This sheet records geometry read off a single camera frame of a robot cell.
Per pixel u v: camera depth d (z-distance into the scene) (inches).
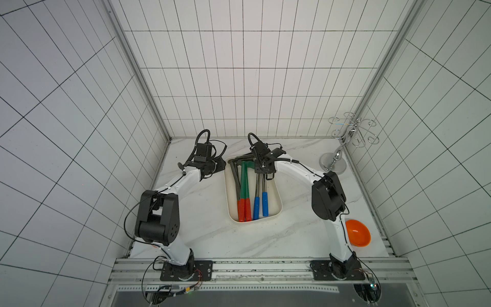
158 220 17.9
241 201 33.7
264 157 27.8
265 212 32.7
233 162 39.9
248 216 31.7
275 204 35.9
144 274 27.4
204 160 28.0
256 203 34.5
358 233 31.4
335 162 41.3
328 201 21.2
